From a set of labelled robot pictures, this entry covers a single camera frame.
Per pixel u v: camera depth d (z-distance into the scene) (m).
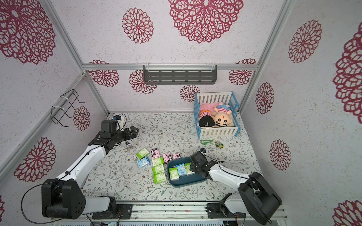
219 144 1.00
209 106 1.11
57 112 0.73
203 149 0.81
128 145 0.97
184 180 0.86
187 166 0.87
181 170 0.85
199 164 0.68
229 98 1.09
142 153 0.94
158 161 0.90
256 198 0.42
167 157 0.92
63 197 0.41
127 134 0.75
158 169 0.87
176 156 0.92
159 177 0.83
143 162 0.90
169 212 0.75
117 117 0.76
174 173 0.83
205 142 1.03
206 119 1.00
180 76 0.97
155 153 0.94
